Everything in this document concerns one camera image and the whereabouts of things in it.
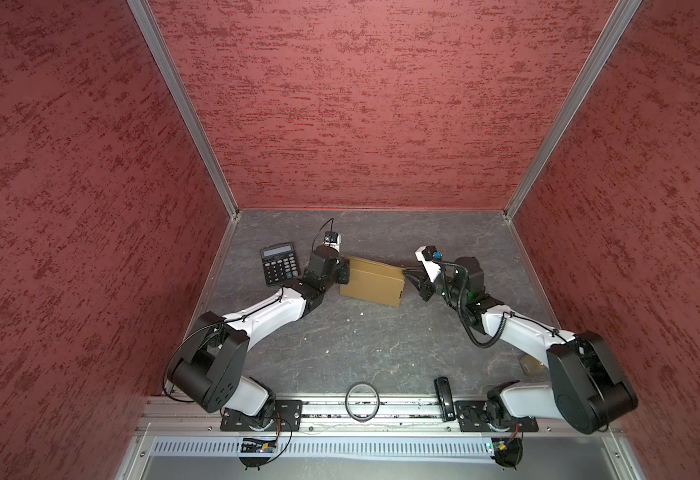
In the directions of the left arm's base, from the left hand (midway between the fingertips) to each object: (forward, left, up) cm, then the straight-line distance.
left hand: (344, 266), depth 90 cm
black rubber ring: (-37, -10, -12) cm, 40 cm away
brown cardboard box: (-6, -9, +1) cm, 11 cm away
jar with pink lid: (-26, -54, -11) cm, 61 cm away
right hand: (-5, -17, +3) cm, 18 cm away
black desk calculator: (+8, +24, -11) cm, 27 cm away
